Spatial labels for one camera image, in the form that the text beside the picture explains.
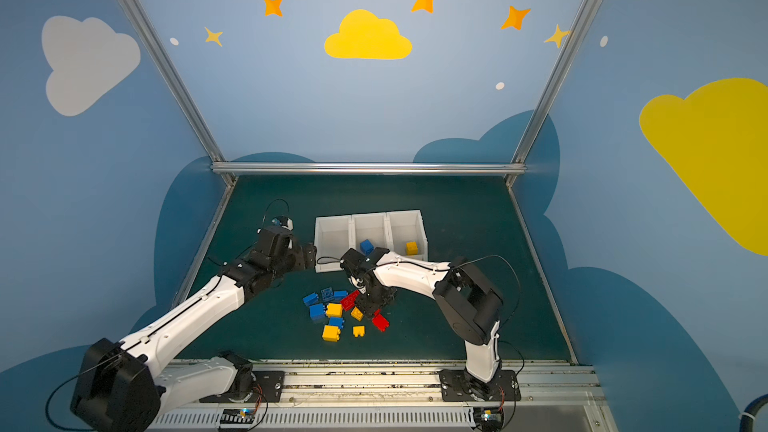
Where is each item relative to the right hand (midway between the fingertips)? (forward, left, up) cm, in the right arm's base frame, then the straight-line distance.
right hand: (378, 303), depth 87 cm
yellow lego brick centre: (-3, +6, -1) cm, 7 cm away
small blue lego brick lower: (-6, +11, -1) cm, 13 cm away
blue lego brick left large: (-4, +17, +1) cm, 18 cm away
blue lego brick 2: (+2, +16, -1) cm, 16 cm away
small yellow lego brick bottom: (-8, +5, -1) cm, 9 cm away
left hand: (+10, +23, +12) cm, 28 cm away
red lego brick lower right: (-5, -1, -1) cm, 5 cm away
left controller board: (-30, +33, -5) cm, 45 cm away
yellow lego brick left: (-3, +13, -1) cm, 13 cm away
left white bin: (+23, +17, 0) cm, 28 cm away
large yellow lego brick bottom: (-9, +12, 0) cm, 16 cm away
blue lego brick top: (+18, +5, +1) cm, 19 cm away
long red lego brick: (0, +9, -1) cm, 9 cm away
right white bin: (+26, -8, -1) cm, 27 cm away
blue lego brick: (0, +20, 0) cm, 20 cm away
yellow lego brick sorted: (+19, -10, +1) cm, 21 cm away
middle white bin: (+28, +4, -1) cm, 28 cm away
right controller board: (-26, -29, -5) cm, 40 cm away
